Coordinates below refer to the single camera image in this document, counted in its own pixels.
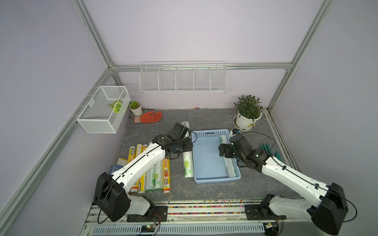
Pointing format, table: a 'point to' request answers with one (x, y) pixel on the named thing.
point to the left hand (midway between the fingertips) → (190, 147)
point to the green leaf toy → (116, 105)
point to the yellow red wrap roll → (166, 176)
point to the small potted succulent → (135, 107)
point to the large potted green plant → (249, 110)
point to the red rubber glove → (148, 117)
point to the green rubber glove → (266, 147)
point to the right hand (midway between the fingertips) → (224, 146)
